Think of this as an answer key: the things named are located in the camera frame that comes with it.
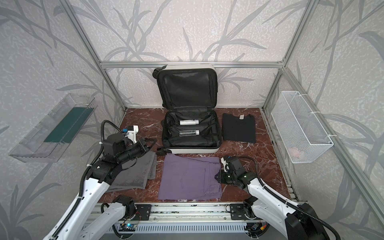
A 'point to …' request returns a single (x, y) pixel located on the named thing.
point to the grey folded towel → (136, 177)
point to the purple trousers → (185, 177)
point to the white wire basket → (303, 138)
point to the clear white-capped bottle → (189, 133)
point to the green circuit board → (127, 227)
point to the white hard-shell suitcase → (188, 94)
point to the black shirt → (240, 128)
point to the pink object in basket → (294, 152)
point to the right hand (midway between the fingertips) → (215, 172)
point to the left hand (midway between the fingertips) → (159, 136)
